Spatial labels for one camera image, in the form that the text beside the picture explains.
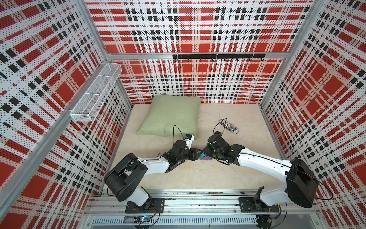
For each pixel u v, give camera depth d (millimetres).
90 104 907
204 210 734
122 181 436
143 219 692
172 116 958
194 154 766
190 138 798
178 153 682
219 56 890
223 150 626
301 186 417
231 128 1031
